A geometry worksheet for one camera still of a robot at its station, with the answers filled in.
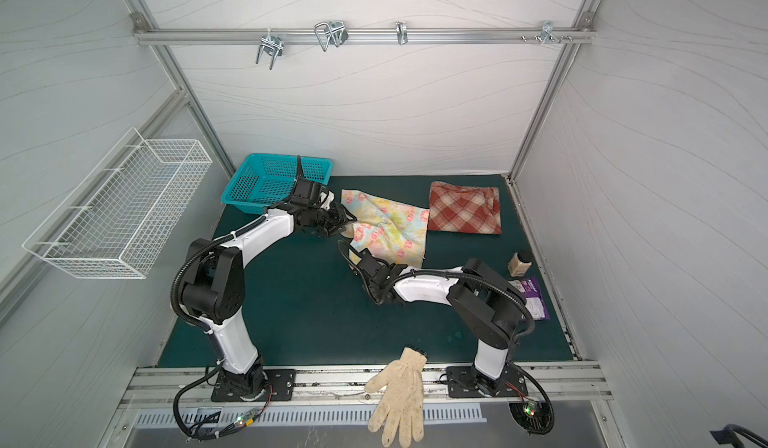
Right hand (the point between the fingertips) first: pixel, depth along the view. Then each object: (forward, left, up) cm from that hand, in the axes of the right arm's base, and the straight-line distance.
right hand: (387, 272), depth 92 cm
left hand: (+12, +9, +11) cm, 19 cm away
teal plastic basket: (+38, +52, 0) cm, 65 cm away
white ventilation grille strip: (-37, +8, -2) cm, 38 cm away
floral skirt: (+13, -2, +2) cm, 14 cm away
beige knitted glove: (-34, -6, -1) cm, 34 cm away
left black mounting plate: (-32, +25, -1) cm, 40 cm away
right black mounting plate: (-28, -22, -1) cm, 36 cm away
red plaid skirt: (+27, -27, 0) cm, 38 cm away
